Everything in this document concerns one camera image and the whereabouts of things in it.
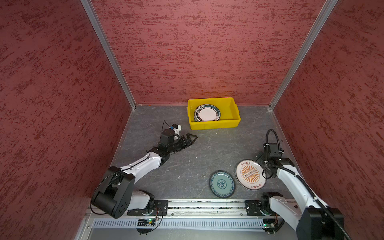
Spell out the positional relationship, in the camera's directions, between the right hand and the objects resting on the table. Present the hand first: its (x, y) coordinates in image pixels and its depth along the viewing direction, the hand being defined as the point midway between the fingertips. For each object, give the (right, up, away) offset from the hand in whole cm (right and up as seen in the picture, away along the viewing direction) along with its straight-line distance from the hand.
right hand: (261, 164), depth 85 cm
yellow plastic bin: (-12, +31, +28) cm, 44 cm away
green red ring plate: (-30, +32, +25) cm, 50 cm away
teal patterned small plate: (-24, -10, -3) cm, 26 cm away
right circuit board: (-3, -24, -14) cm, 28 cm away
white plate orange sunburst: (-6, -6, 0) cm, 9 cm away
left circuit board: (-63, -24, -14) cm, 69 cm away
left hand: (-40, +14, -1) cm, 43 cm away
